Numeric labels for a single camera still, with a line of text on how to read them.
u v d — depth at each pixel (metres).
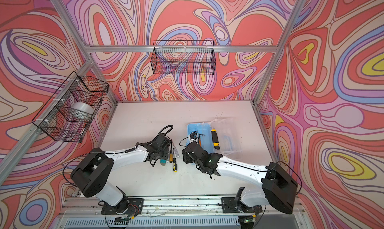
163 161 0.88
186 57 0.96
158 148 0.70
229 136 1.02
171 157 0.90
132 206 0.73
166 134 0.82
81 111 0.70
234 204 0.73
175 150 0.93
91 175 0.44
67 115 0.73
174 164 0.86
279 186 0.41
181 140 0.99
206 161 0.59
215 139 0.90
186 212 0.73
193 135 0.72
